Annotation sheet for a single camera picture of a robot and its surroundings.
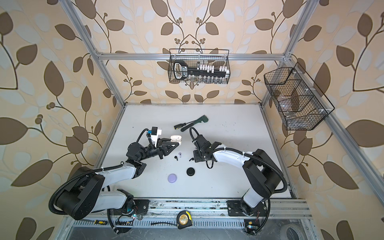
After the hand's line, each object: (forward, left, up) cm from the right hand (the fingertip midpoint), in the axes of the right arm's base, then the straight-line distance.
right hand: (199, 157), depth 89 cm
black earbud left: (+2, +15, -2) cm, 15 cm away
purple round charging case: (-11, +16, -4) cm, 20 cm away
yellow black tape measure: (-31, +8, 0) cm, 32 cm away
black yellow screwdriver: (+24, +15, -1) cm, 29 cm away
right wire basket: (+11, -51, +31) cm, 61 cm away
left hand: (-3, +10, +21) cm, 23 cm away
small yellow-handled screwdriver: (-30, +51, -2) cm, 59 cm away
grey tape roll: (-37, -41, -3) cm, 56 cm away
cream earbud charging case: (0, +12, +21) cm, 24 cm away
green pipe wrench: (+31, -5, -1) cm, 31 cm away
